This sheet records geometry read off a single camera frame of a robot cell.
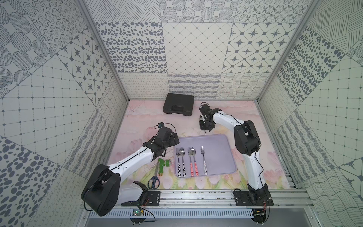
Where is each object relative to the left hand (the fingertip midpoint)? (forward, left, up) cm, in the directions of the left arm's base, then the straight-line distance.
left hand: (171, 135), depth 87 cm
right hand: (+12, -23, -10) cm, 28 cm away
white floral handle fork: (-5, -20, -12) cm, 24 cm away
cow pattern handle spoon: (-6, -7, -9) cm, 13 cm away
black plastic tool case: (+36, -2, -9) cm, 37 cm away
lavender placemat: (-8, -16, -12) cm, 22 cm away
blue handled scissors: (-25, +9, -12) cm, 29 cm away
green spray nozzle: (-14, +5, -10) cm, 18 cm away
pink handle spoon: (-6, -14, -10) cm, 18 cm away
